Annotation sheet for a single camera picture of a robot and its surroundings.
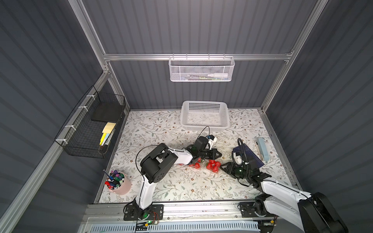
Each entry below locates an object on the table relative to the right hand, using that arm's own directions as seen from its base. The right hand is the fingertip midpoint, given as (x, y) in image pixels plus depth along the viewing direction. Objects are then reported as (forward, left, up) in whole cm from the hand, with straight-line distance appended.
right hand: (223, 167), depth 85 cm
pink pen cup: (-12, +55, +9) cm, 57 cm away
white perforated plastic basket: (+45, +9, -3) cm, 46 cm away
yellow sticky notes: (+9, +61, +25) cm, 67 cm away
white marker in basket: (+50, +2, +31) cm, 58 cm away
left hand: (+5, -1, +3) cm, 5 cm away
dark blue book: (+10, -21, -6) cm, 24 cm away
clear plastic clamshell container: (+3, +17, -2) cm, 17 cm away
